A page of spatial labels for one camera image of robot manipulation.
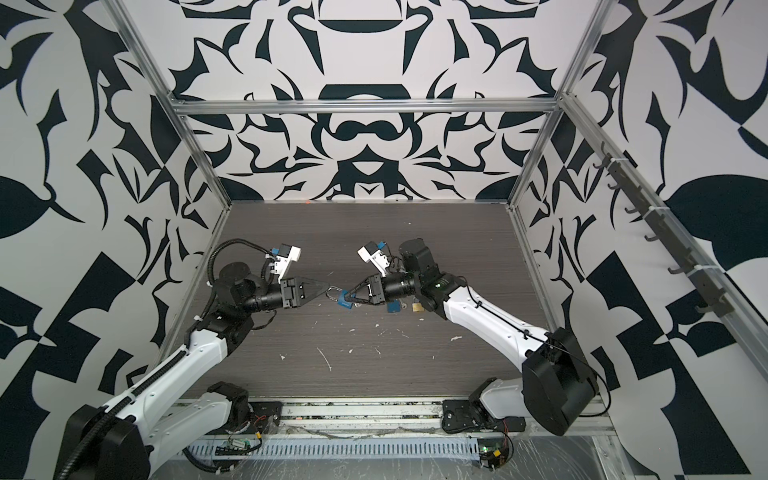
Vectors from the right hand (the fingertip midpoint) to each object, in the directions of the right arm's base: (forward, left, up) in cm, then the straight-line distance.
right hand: (349, 301), depth 68 cm
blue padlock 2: (+10, -10, -25) cm, 29 cm away
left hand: (+3, +5, +2) cm, 6 cm away
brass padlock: (+10, -18, -26) cm, 33 cm away
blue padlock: (+1, +2, -1) cm, 2 cm away
